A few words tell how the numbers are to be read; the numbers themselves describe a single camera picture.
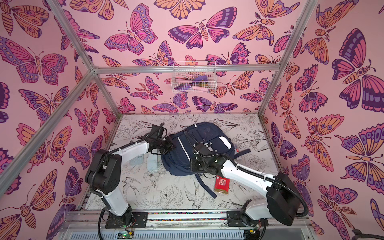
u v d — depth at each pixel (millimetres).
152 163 926
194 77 955
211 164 594
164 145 817
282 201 411
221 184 853
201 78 947
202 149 614
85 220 756
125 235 721
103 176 480
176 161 870
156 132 768
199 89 860
